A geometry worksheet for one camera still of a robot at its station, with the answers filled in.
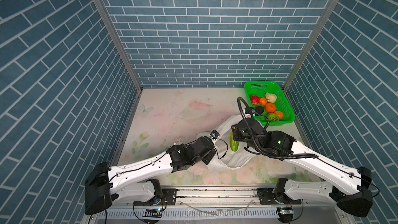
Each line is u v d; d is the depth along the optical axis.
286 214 0.74
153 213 0.72
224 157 0.61
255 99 1.07
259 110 1.03
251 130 0.48
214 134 0.64
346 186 0.40
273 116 0.96
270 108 1.04
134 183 0.46
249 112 0.59
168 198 0.73
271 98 1.08
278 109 1.07
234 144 0.68
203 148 0.54
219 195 0.75
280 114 1.01
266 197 0.73
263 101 1.08
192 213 0.77
